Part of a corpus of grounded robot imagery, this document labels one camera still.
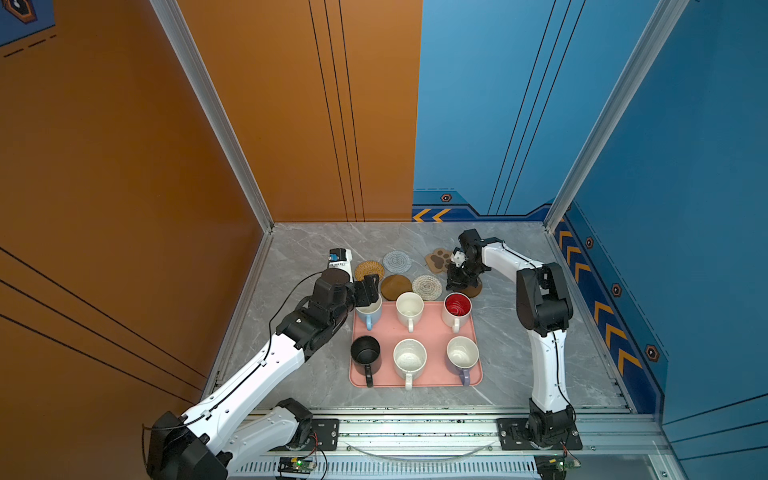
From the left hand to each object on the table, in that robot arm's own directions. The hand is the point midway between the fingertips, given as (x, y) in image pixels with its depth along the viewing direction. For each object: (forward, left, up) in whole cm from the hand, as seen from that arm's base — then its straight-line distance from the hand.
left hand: (369, 275), depth 77 cm
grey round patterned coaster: (+23, -7, -23) cm, 33 cm away
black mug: (-12, +2, -21) cm, 24 cm away
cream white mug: (+1, -11, -18) cm, 21 cm away
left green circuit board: (-38, +17, -25) cm, 49 cm away
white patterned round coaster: (+12, -18, -23) cm, 31 cm away
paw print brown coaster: (+23, -22, -23) cm, 39 cm away
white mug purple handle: (-12, -26, -21) cm, 36 cm away
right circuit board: (-38, -45, -24) cm, 64 cm away
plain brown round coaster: (+12, -6, -23) cm, 27 cm away
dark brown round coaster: (+7, -31, -17) cm, 36 cm away
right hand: (+12, -24, -23) cm, 36 cm away
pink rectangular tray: (-5, -18, -22) cm, 29 cm away
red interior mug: (+2, -26, -19) cm, 32 cm away
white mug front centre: (-13, -11, -22) cm, 28 cm away
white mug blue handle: (-4, 0, -14) cm, 14 cm away
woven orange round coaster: (+19, +3, -22) cm, 30 cm away
